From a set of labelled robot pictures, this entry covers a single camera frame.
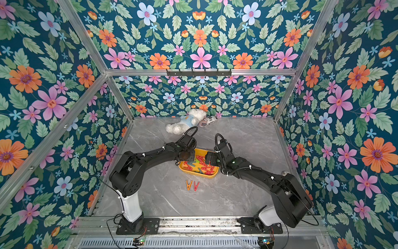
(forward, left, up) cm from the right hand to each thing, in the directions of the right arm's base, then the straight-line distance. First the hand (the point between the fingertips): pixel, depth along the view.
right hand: (212, 157), depth 87 cm
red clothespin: (-13, +9, -10) cm, 19 cm away
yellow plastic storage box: (-2, +8, -10) cm, 13 cm away
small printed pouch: (+35, +5, -6) cm, 36 cm away
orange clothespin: (-13, +13, -10) cm, 21 cm away
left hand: (+5, +12, -7) cm, 14 cm away
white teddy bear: (+34, +14, -1) cm, 37 cm away
